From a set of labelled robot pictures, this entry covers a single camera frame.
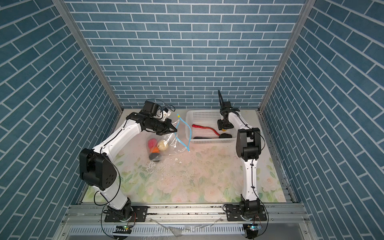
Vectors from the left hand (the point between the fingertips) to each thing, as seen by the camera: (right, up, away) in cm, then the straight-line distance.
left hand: (177, 129), depth 82 cm
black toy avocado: (+30, -5, +18) cm, 35 cm away
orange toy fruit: (-15, -13, +7) cm, 20 cm away
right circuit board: (+38, -47, -11) cm, 62 cm away
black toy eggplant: (+12, -6, +17) cm, 22 cm away
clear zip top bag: (+1, -7, -2) cm, 7 cm away
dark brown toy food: (-16, -16, +6) cm, 23 cm away
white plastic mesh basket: (+19, +7, +20) cm, 28 cm away
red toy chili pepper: (+15, +1, +26) cm, 31 cm away
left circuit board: (-25, -48, -10) cm, 55 cm away
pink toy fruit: (-18, -9, +13) cm, 24 cm away
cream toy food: (-10, -10, +9) cm, 17 cm away
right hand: (+30, +2, +24) cm, 38 cm away
